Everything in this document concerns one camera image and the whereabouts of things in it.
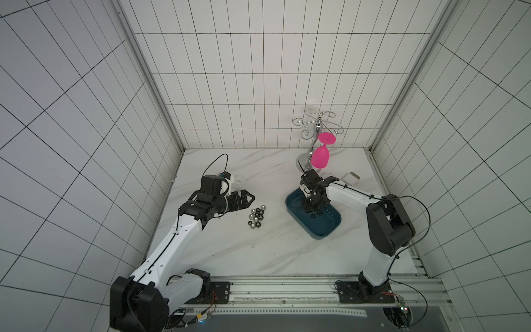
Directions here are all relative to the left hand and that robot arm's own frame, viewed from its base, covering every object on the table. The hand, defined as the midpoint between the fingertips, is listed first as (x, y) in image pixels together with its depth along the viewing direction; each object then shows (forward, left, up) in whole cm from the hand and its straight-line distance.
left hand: (243, 204), depth 79 cm
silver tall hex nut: (+5, -3, -16) cm, 17 cm away
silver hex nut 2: (-2, -3, -16) cm, 17 cm away
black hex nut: (+5, -6, -16) cm, 18 cm away
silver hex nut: (+2, -2, -16) cm, 16 cm away
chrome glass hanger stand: (+36, -30, -16) cm, 50 cm away
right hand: (+6, -24, -14) cm, 29 cm away
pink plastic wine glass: (+24, -33, +2) cm, 41 cm away
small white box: (+23, -53, -15) cm, 59 cm away
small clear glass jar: (+18, +5, -12) cm, 22 cm away
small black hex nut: (-1, -5, -16) cm, 17 cm away
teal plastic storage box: (-1, -32, -15) cm, 35 cm away
